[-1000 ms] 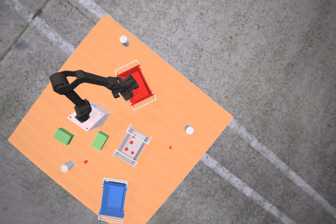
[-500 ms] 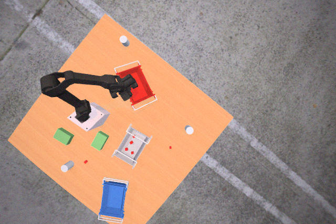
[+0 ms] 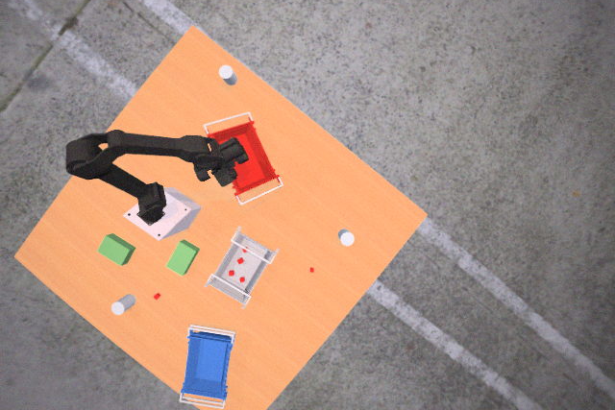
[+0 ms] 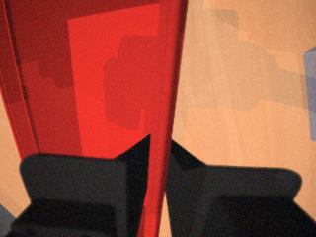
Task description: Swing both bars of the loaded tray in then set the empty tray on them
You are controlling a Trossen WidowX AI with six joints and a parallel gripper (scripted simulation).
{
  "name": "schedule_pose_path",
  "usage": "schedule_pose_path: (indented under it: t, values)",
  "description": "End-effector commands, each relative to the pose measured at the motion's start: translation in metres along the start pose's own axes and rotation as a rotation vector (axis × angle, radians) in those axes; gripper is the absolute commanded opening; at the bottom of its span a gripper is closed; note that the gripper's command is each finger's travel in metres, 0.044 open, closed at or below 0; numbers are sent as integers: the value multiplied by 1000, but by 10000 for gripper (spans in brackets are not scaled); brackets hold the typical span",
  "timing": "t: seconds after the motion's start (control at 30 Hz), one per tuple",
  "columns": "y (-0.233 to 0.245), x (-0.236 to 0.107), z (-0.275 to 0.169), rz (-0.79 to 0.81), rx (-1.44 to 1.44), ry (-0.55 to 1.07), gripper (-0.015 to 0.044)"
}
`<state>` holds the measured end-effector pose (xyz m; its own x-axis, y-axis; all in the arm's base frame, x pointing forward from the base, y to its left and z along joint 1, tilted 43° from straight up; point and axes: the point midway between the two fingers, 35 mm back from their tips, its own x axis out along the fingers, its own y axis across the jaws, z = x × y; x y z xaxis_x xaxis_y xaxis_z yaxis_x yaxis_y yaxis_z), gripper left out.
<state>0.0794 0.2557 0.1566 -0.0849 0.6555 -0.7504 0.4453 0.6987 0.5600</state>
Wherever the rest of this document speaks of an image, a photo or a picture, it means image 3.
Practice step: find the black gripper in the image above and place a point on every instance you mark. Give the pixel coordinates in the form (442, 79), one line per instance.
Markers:
(203, 174)

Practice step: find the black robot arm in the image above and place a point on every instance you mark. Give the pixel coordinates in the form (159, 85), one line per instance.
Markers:
(86, 160)

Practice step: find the grey cylinder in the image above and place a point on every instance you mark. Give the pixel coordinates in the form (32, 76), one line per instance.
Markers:
(227, 74)
(123, 304)
(346, 238)

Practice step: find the green rectangular block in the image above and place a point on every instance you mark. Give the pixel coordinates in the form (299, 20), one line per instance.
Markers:
(116, 249)
(182, 257)

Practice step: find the blue plastic tray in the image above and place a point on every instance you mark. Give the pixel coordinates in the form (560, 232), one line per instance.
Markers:
(213, 336)

